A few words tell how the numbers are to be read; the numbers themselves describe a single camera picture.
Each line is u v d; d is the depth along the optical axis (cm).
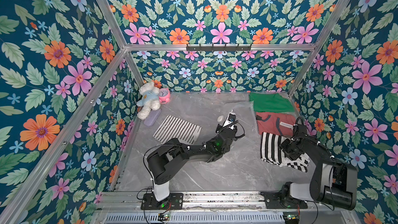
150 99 105
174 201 74
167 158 51
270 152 89
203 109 112
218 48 93
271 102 111
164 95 115
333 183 42
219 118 104
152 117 102
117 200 76
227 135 63
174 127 101
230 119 70
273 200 73
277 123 101
